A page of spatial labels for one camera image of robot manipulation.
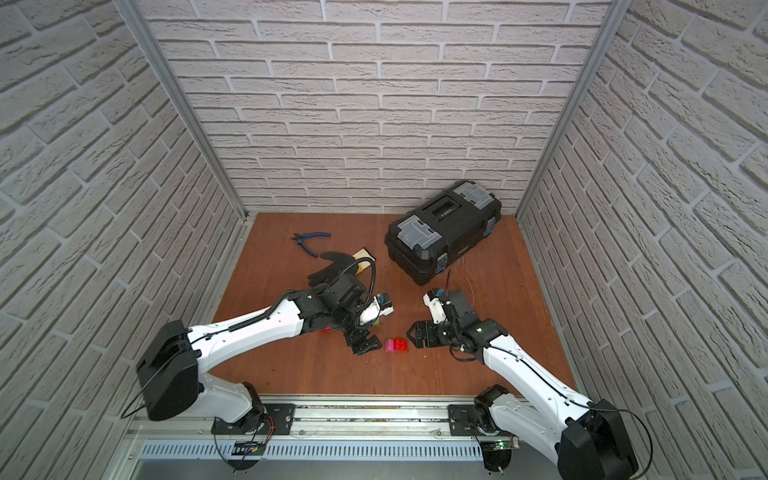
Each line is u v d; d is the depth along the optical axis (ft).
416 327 2.37
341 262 3.40
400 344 2.77
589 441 1.28
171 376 1.32
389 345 2.77
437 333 2.32
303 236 3.66
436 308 2.44
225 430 2.39
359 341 2.24
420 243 2.89
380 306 2.27
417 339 2.35
